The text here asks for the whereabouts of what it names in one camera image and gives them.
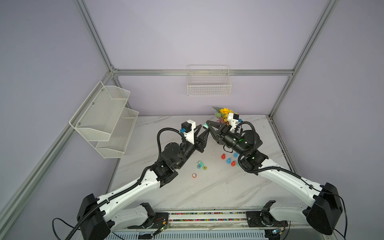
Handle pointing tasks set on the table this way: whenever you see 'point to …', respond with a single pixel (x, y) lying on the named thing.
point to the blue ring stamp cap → (199, 166)
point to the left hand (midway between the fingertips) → (204, 129)
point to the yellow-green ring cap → (205, 168)
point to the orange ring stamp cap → (194, 175)
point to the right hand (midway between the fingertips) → (205, 126)
